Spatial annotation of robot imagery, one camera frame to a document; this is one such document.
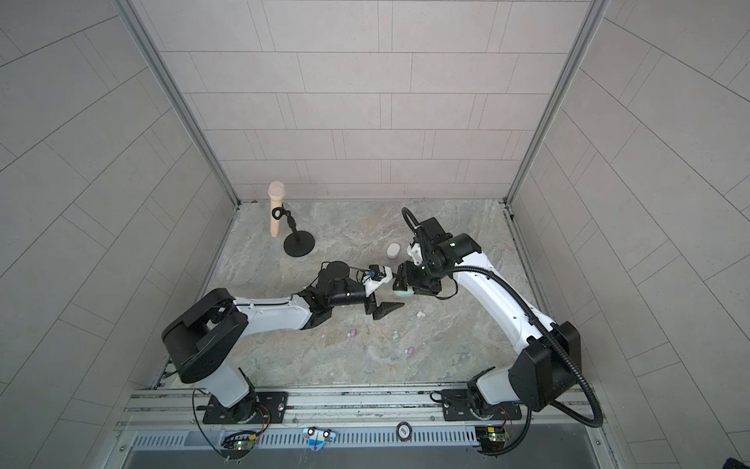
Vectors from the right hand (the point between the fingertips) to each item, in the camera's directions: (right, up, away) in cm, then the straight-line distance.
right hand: (401, 287), depth 76 cm
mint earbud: (-1, -15, +7) cm, 17 cm away
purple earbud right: (+2, -18, +4) cm, 19 cm away
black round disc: (0, -32, -8) cm, 33 cm away
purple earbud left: (-14, -15, +7) cm, 21 cm away
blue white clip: (-20, -32, -9) cm, 39 cm away
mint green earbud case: (+1, -1, -2) cm, 3 cm away
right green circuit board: (+21, -34, -8) cm, 40 cm away
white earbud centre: (+6, -10, +11) cm, 16 cm away
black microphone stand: (-35, +10, +26) cm, 45 cm away
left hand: (0, -1, +3) cm, 3 cm away
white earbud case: (-2, +8, +24) cm, 25 cm away
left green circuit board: (-37, -33, -11) cm, 51 cm away
